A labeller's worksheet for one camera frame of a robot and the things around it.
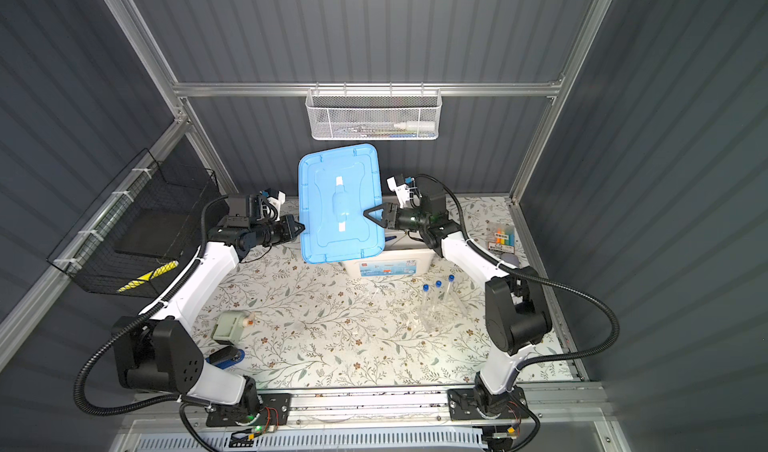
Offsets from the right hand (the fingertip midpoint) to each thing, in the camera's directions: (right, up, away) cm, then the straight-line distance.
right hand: (370, 218), depth 79 cm
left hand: (-19, -2, +4) cm, 20 cm away
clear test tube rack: (+25, -28, +11) cm, 39 cm away
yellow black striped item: (-49, -13, -10) cm, 52 cm away
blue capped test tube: (+17, -27, +14) cm, 35 cm away
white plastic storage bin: (+6, -14, +11) cm, 19 cm away
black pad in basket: (-53, -4, -7) cm, 53 cm away
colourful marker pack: (+46, -8, +26) cm, 53 cm away
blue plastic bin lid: (-10, +8, +5) cm, 14 cm away
